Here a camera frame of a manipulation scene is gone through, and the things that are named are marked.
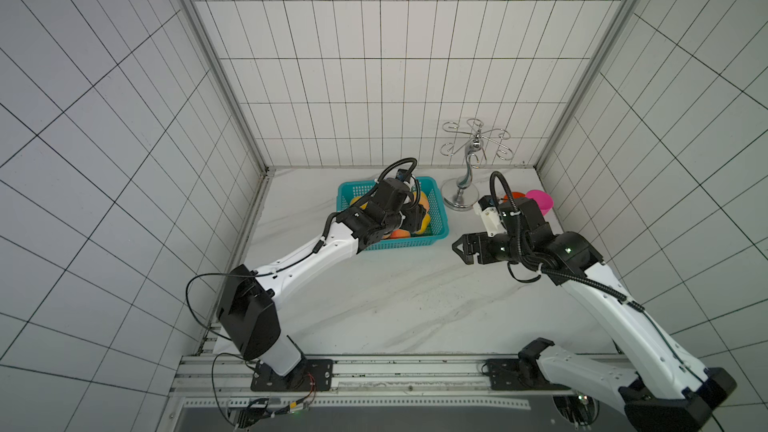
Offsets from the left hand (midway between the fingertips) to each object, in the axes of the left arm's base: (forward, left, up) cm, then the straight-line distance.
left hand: (411, 216), depth 80 cm
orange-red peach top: (+3, +3, -14) cm, 15 cm away
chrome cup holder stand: (+24, -21, -19) cm, 37 cm away
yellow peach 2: (+7, -6, -13) cm, 16 cm away
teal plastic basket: (+20, -9, -13) cm, 25 cm away
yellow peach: (+17, -6, -15) cm, 24 cm away
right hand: (-8, -13, +2) cm, 15 cm away
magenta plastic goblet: (+10, -42, -6) cm, 44 cm away
